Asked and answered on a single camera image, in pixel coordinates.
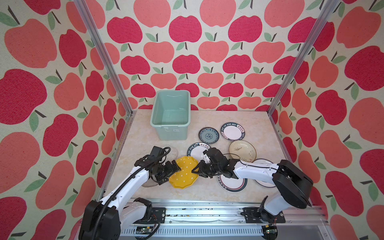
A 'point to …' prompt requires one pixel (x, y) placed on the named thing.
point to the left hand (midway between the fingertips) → (178, 174)
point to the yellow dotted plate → (185, 177)
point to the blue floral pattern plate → (209, 135)
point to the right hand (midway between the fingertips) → (193, 171)
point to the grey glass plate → (150, 182)
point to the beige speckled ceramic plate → (245, 150)
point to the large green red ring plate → (232, 184)
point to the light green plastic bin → (171, 114)
